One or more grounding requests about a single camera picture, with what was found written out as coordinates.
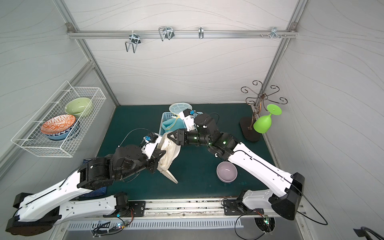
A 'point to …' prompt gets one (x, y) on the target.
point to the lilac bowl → (227, 172)
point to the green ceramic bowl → (79, 107)
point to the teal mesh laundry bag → (172, 124)
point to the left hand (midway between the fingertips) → (164, 152)
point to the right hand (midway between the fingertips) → (169, 135)
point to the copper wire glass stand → (259, 104)
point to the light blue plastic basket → (167, 115)
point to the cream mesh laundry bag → (170, 150)
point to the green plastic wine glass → (262, 125)
